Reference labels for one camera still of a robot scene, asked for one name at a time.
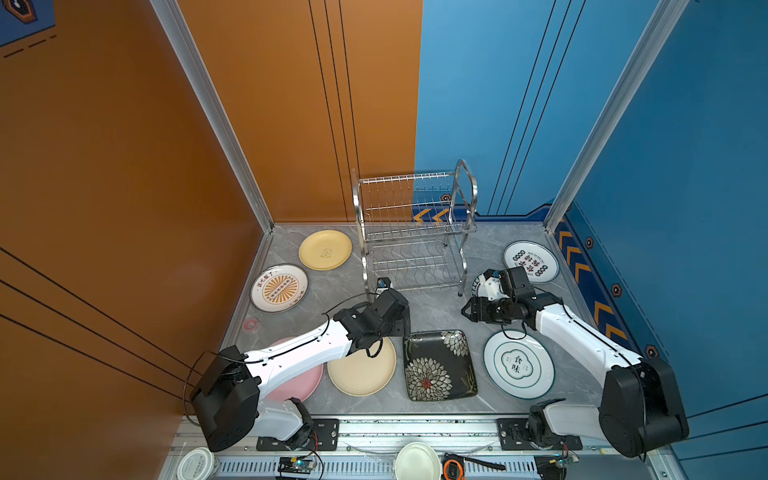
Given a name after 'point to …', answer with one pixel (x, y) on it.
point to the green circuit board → (295, 465)
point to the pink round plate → (300, 386)
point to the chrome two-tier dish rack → (413, 228)
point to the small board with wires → (554, 467)
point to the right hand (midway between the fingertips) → (469, 312)
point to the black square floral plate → (438, 365)
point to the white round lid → (198, 464)
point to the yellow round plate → (325, 250)
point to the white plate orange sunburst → (279, 288)
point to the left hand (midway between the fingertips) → (401, 316)
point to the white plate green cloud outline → (519, 365)
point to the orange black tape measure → (453, 466)
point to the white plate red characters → (540, 264)
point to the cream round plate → (361, 375)
